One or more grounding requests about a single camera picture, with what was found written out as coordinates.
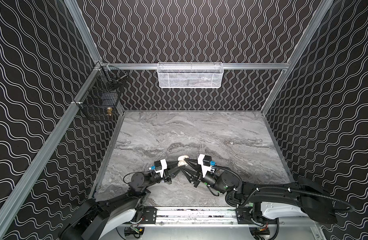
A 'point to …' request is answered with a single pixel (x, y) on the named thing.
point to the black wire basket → (99, 96)
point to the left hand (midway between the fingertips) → (185, 166)
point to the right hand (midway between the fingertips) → (183, 163)
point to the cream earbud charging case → (182, 162)
